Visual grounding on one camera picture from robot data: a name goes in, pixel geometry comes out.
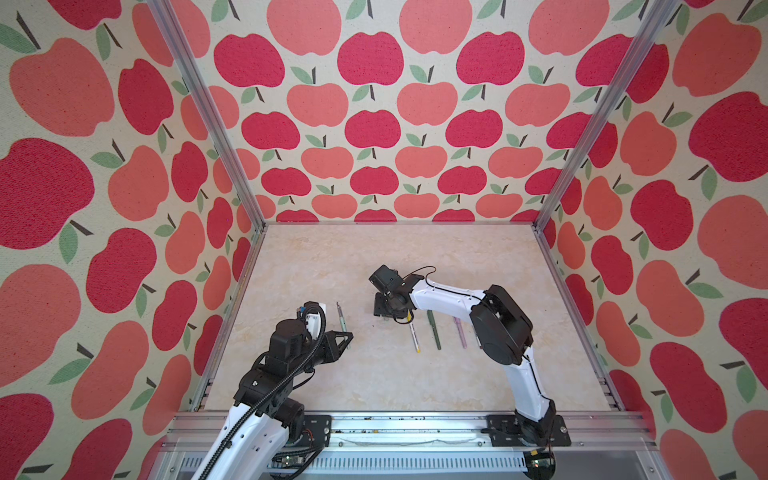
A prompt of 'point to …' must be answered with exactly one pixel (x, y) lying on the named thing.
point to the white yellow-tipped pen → (415, 338)
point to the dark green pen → (432, 323)
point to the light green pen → (341, 318)
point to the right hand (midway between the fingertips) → (383, 309)
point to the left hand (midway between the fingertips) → (356, 339)
